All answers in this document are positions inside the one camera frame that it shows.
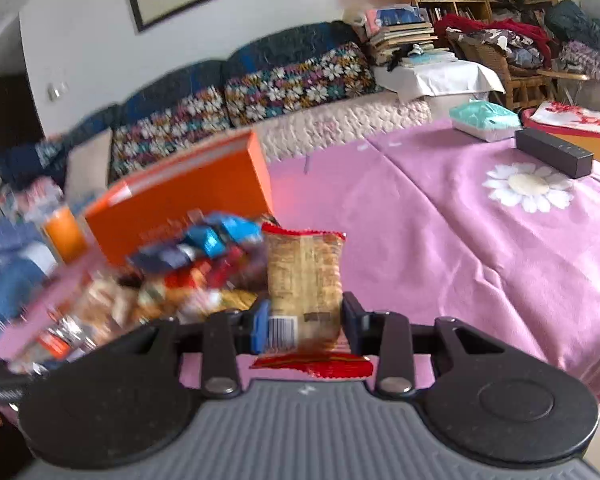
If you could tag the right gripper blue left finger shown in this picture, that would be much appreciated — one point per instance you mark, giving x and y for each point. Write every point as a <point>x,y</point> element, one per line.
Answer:
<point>259,325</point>

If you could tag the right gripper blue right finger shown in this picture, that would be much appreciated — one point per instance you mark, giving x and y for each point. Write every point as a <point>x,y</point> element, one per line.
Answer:
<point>354,321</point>

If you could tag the red edged biscuit pack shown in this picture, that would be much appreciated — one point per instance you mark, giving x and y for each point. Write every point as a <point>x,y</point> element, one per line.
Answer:
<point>305,331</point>

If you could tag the blue cookie pack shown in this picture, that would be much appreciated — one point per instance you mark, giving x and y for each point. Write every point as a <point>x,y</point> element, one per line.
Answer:
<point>211,237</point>

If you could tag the small red snack pack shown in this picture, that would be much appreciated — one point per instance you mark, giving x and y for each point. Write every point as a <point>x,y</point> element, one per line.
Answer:
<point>206,274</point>

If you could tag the blue striped bedding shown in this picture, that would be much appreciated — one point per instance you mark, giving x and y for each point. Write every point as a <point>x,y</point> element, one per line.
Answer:
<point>26,261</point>

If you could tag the pink floral tablecloth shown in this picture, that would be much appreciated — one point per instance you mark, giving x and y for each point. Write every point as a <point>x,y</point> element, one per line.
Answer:
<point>437,224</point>

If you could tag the grey brown snack bag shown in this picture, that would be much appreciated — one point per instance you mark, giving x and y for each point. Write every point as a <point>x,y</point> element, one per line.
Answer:
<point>103,310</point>

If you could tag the orange cardboard box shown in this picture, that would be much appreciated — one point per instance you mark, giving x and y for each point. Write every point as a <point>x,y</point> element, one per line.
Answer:
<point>160,202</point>

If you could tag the orange white cup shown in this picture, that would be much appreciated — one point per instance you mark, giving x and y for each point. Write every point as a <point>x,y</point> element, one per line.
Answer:
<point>65,234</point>

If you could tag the left floral cushion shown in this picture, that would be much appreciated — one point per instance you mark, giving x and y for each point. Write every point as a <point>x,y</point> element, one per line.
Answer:
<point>140,142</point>

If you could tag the floral cushion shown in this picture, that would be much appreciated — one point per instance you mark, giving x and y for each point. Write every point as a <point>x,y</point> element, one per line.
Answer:
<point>140,142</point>
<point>339,74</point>

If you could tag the beige pillow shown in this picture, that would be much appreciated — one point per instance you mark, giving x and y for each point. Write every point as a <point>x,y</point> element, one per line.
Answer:
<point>88,167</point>

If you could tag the teal tissue pack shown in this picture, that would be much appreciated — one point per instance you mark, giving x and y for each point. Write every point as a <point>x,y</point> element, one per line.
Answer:
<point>485,121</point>

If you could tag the sofa with quilted cover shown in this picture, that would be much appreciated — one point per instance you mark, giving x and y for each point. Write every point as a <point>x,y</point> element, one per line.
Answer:
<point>281,137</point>

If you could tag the right floral cushion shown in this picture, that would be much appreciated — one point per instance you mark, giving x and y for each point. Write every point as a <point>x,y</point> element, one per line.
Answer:
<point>339,74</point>

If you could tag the white covered side table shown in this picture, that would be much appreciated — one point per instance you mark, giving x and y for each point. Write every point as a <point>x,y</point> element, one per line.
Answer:
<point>439,80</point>

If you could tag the black rectangular speaker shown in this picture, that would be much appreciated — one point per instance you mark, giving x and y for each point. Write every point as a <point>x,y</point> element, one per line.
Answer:
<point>567,158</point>

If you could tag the stack of books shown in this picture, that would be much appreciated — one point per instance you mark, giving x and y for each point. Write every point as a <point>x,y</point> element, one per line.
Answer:
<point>399,35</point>

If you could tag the yellow red container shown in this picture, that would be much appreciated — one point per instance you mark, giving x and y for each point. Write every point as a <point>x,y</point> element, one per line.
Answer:
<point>575,124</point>

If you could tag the wicker chair with clothes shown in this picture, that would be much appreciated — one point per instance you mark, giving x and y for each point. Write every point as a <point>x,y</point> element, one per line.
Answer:
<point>518,53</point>

